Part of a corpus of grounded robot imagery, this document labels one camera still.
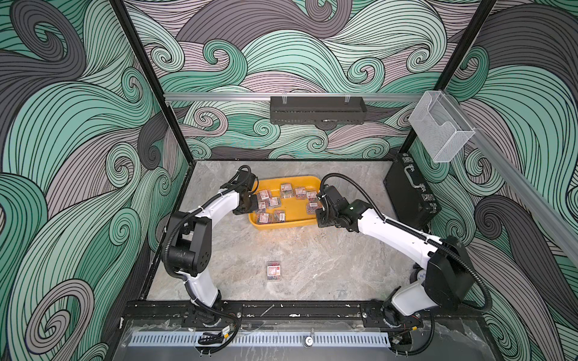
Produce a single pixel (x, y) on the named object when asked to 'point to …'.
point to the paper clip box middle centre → (275, 202)
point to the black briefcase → (412, 199)
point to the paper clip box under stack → (300, 193)
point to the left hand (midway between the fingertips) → (250, 205)
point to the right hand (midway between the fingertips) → (319, 217)
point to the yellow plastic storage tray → (296, 210)
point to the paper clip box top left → (263, 195)
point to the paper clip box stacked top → (286, 190)
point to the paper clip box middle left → (262, 206)
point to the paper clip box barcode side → (279, 216)
